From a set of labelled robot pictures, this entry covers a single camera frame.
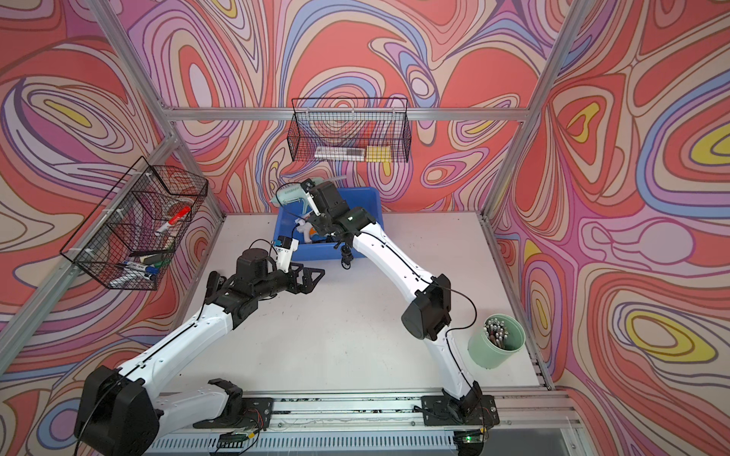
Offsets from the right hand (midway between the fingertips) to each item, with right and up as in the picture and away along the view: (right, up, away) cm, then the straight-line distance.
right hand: (326, 218), depth 84 cm
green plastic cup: (+46, -31, -15) cm, 57 cm away
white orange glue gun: (-12, -2, +24) cm, 27 cm away
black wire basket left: (-50, -7, -10) cm, 52 cm away
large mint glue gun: (-8, +7, -4) cm, 11 cm away
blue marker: (-43, -13, -16) cm, 48 cm away
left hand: (-2, -15, -5) cm, 16 cm away
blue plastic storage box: (-6, -6, +25) cm, 26 cm away
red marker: (-40, -1, -7) cm, 41 cm away
